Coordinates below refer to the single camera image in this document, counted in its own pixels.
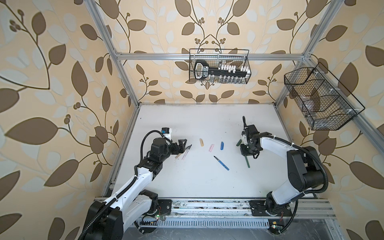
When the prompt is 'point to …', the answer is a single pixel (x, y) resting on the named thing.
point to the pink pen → (185, 153)
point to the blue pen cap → (222, 145)
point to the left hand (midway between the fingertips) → (180, 139)
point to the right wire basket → (326, 105)
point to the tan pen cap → (201, 142)
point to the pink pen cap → (211, 148)
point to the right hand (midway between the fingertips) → (245, 154)
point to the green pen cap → (239, 142)
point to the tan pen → (178, 155)
